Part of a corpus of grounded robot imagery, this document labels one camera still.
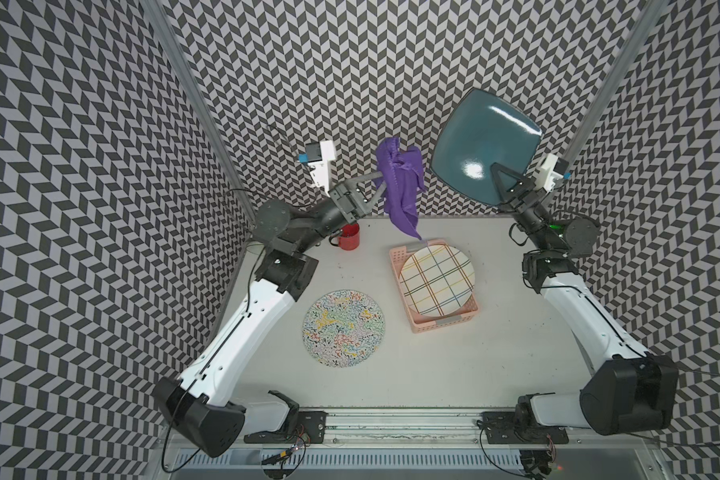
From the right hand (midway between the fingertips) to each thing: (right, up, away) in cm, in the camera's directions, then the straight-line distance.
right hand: (486, 172), depth 58 cm
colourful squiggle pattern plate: (-32, -40, +32) cm, 60 cm away
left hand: (-19, -4, -10) cm, 21 cm away
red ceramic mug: (-32, -12, +49) cm, 59 cm away
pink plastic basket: (-9, -36, +26) cm, 46 cm away
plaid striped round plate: (-2, -26, +36) cm, 44 cm away
